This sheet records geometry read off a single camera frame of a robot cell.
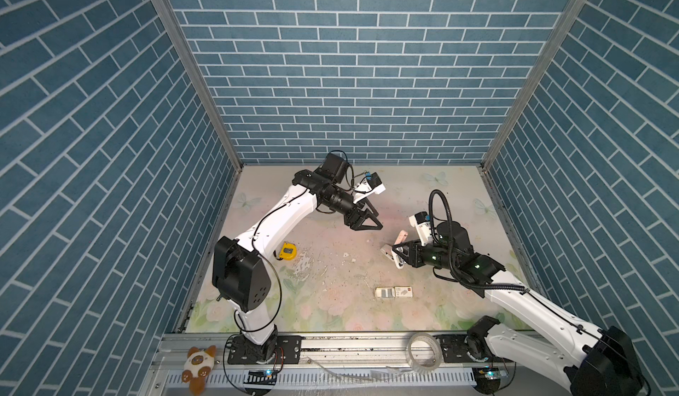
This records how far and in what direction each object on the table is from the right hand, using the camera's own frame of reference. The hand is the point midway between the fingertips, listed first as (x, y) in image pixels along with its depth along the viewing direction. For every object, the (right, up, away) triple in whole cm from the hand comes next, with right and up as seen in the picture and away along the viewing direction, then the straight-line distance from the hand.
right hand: (393, 245), depth 77 cm
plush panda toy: (-53, -30, -9) cm, 62 cm away
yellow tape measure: (-35, -6, +14) cm, 38 cm away
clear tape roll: (+11, -26, -5) cm, 29 cm away
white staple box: (+1, -16, +5) cm, 17 cm away
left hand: (-6, +8, -4) cm, 11 cm away
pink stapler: (+2, +3, -2) cm, 4 cm away
